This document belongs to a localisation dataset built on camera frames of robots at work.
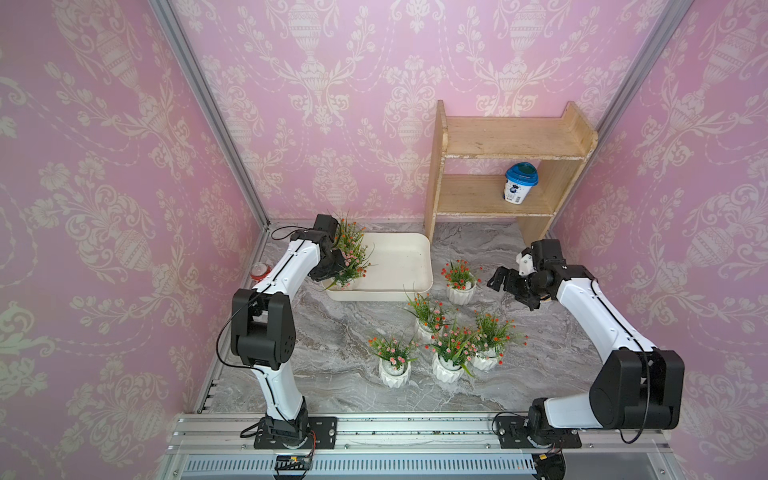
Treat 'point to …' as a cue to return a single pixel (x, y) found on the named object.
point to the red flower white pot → (461, 283)
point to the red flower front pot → (452, 350)
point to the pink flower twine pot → (346, 278)
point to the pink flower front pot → (394, 360)
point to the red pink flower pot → (431, 318)
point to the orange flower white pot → (352, 248)
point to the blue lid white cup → (520, 177)
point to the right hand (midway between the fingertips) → (503, 287)
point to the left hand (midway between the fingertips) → (337, 272)
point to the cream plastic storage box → (402, 268)
